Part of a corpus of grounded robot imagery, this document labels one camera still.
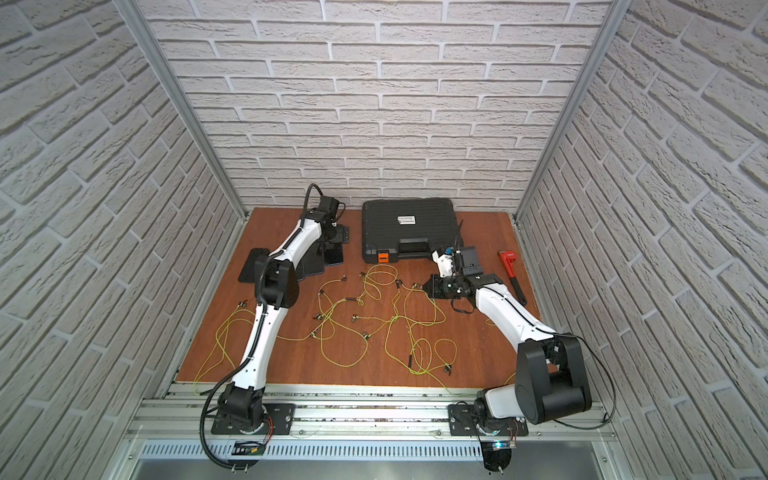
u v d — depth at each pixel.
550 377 0.43
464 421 0.74
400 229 1.07
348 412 0.77
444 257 0.80
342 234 1.03
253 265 0.69
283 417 0.73
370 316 0.92
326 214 0.88
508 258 1.05
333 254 1.08
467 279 0.66
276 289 0.69
